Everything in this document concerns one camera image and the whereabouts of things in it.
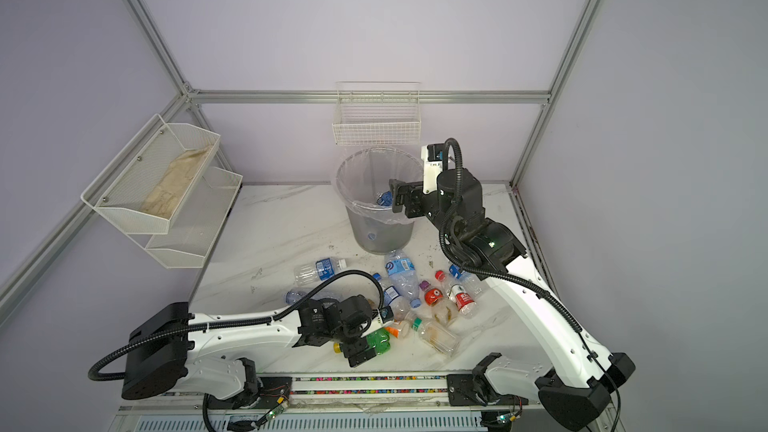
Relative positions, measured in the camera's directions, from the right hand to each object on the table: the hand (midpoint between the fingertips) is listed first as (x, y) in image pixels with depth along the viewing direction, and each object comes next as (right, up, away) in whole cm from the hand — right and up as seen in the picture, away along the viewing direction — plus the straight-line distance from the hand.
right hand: (406, 177), depth 63 cm
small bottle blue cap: (-3, -32, +21) cm, 38 cm away
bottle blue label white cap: (-6, -3, +38) cm, 38 cm away
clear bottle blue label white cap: (-25, -26, +27) cm, 45 cm away
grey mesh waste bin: (-9, -15, +30) cm, 34 cm away
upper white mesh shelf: (-67, -1, +14) cm, 69 cm away
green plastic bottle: (-7, -42, +15) cm, 45 cm away
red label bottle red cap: (+17, -34, +19) cm, 42 cm away
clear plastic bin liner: (-13, +3, +34) cm, 37 cm away
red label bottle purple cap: (+9, -33, +23) cm, 41 cm away
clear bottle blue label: (-33, -33, +26) cm, 53 cm away
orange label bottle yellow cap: (0, -40, +15) cm, 42 cm away
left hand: (-10, -41, +15) cm, 45 cm away
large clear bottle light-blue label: (0, -26, +28) cm, 38 cm away
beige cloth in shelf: (-63, -2, +15) cm, 65 cm away
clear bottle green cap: (+9, -43, +18) cm, 47 cm away
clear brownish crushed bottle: (+12, -37, +24) cm, 46 cm away
